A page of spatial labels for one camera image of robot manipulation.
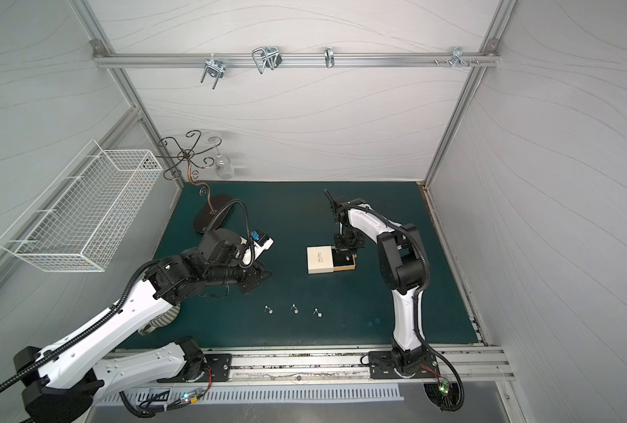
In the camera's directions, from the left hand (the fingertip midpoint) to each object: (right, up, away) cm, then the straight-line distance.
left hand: (267, 270), depth 69 cm
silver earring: (-3, -16, +15) cm, 22 cm away
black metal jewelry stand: (-33, +14, +38) cm, 53 cm away
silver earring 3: (+14, -18, +14) cm, 27 cm away
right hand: (+25, +1, +26) cm, 36 cm away
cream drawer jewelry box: (+16, -2, +24) cm, 29 cm away
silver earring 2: (+6, -17, +15) cm, 23 cm away
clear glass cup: (-23, +32, +31) cm, 50 cm away
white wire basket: (-50, +13, -1) cm, 51 cm away
